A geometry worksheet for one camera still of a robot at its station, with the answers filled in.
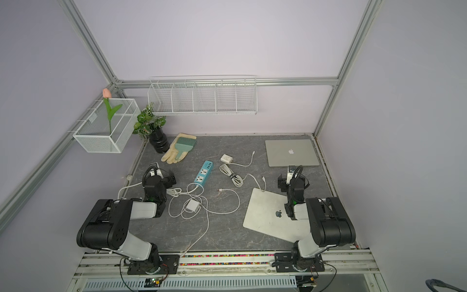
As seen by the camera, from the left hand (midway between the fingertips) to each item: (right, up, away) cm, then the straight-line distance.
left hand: (161, 173), depth 92 cm
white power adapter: (+32, +7, +14) cm, 36 cm away
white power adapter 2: (+17, -16, -3) cm, 23 cm away
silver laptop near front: (+53, -19, -6) cm, 56 cm away
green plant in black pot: (-5, +24, -1) cm, 25 cm away
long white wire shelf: (+20, +43, +7) cm, 47 cm away
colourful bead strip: (+35, -36, -17) cm, 53 cm away
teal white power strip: (+20, -1, +8) cm, 22 cm away
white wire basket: (-17, +18, -21) cm, 32 cm away
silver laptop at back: (+71, +10, +18) cm, 75 cm away
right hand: (+67, -1, +2) cm, 67 cm away
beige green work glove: (+1, +13, +23) cm, 26 cm away
